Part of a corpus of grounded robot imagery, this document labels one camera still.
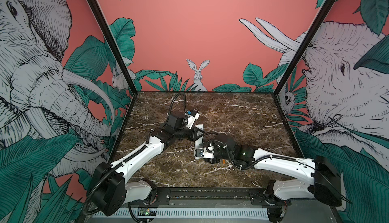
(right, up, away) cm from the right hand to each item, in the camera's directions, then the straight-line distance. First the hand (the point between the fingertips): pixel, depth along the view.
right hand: (199, 147), depth 74 cm
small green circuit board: (-26, -29, -4) cm, 39 cm away
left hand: (+3, +8, +1) cm, 8 cm away
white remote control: (0, +2, 0) cm, 2 cm away
